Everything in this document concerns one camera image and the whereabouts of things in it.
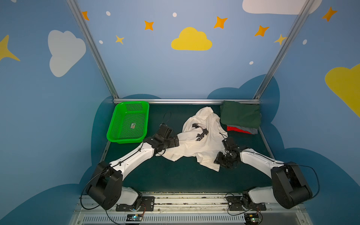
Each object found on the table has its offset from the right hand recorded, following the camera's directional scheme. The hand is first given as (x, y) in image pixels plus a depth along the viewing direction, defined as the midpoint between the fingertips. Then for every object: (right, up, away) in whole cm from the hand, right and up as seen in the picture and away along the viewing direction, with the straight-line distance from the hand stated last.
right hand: (217, 162), depth 89 cm
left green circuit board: (-48, -23, -18) cm, 56 cm away
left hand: (-28, +14, -3) cm, 31 cm away
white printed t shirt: (-8, +16, +12) cm, 22 cm away
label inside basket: (-61, +23, +19) cm, 68 cm away
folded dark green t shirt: (+24, +31, +18) cm, 43 cm away
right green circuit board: (+14, -24, -17) cm, 32 cm away
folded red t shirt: (+25, +17, +12) cm, 32 cm away
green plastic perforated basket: (-65, +25, +22) cm, 73 cm away
